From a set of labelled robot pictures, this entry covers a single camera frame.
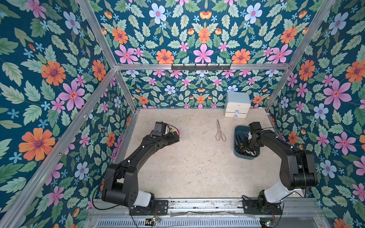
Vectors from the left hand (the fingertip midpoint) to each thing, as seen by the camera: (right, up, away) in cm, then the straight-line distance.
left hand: (175, 137), depth 89 cm
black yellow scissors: (+45, -3, +10) cm, 46 cm away
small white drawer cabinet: (+44, +23, +16) cm, 52 cm away
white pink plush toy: (-5, +4, +10) cm, 12 cm away
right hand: (+46, -6, +4) cm, 47 cm away
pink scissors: (+31, +1, +16) cm, 35 cm away
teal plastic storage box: (+48, +3, +13) cm, 49 cm away
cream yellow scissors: (+50, -11, +2) cm, 51 cm away
